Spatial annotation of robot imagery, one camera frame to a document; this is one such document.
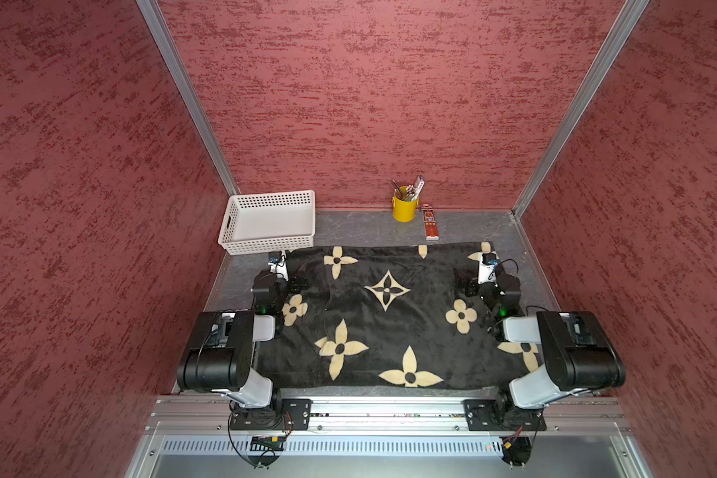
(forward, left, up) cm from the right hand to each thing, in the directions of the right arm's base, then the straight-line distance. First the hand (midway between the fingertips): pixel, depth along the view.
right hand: (467, 268), depth 94 cm
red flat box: (+24, +7, -6) cm, 26 cm away
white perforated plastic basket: (+29, +73, -7) cm, 78 cm away
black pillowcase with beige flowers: (-13, +26, -7) cm, 30 cm away
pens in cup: (+28, +16, +9) cm, 33 cm away
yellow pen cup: (+31, +17, -4) cm, 35 cm away
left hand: (+1, +57, +1) cm, 57 cm away
